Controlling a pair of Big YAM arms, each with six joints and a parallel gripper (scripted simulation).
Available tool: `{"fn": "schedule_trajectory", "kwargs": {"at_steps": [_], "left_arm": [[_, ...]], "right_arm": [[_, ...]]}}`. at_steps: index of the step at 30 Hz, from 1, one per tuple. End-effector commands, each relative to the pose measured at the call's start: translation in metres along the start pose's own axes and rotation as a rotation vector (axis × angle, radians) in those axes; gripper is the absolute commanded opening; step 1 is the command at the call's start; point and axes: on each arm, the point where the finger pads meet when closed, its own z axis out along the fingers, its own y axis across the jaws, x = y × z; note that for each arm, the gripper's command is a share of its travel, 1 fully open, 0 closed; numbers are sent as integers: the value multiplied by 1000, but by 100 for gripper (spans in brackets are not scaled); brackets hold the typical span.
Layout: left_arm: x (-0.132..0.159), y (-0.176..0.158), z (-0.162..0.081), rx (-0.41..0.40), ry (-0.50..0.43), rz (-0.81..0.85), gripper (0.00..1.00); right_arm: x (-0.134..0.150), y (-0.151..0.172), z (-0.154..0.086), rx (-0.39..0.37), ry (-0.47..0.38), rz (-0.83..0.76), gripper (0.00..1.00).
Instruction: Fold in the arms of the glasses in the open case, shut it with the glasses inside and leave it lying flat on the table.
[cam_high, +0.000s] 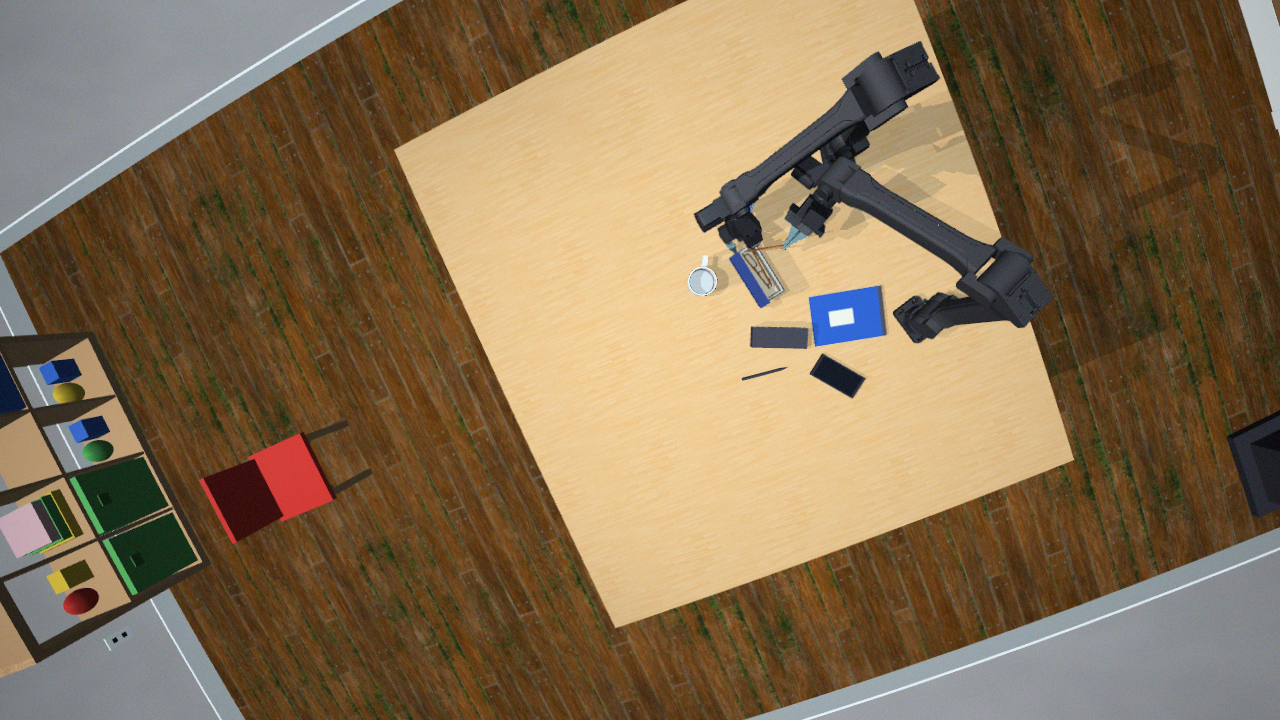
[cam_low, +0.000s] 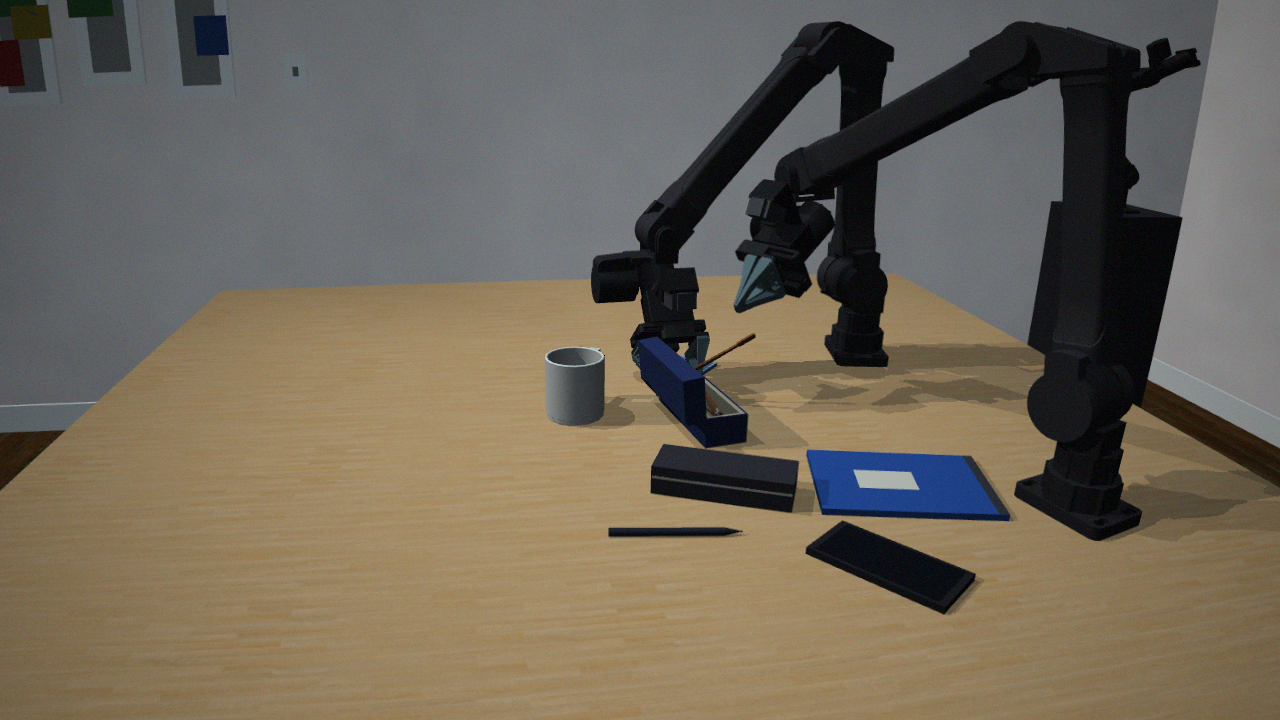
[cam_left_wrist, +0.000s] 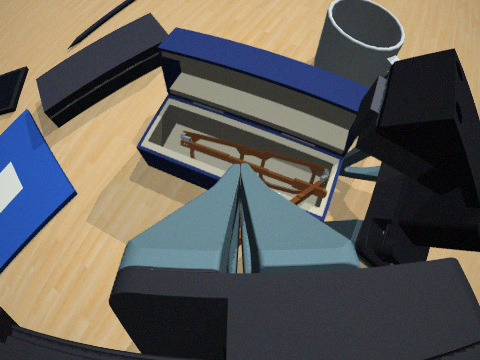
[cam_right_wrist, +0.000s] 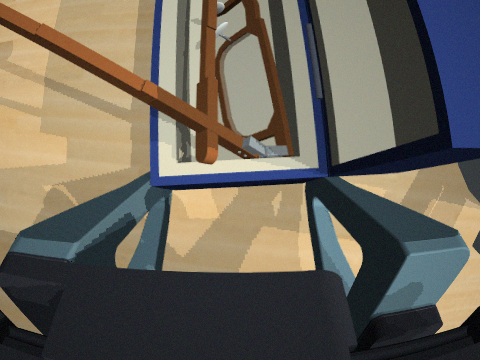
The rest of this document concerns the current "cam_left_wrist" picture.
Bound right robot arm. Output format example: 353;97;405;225
351;48;480;252

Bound black pen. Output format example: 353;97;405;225
71;0;135;46

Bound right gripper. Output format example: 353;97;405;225
323;147;430;267

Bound black glasses case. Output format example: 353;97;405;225
36;13;168;128

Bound brown glasses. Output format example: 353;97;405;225
180;131;329;205

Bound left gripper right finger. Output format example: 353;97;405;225
240;163;361;273

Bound blue notebook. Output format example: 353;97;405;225
0;109;78;274

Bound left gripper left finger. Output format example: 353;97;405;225
117;164;240;273

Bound grey mug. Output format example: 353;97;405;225
314;0;405;88

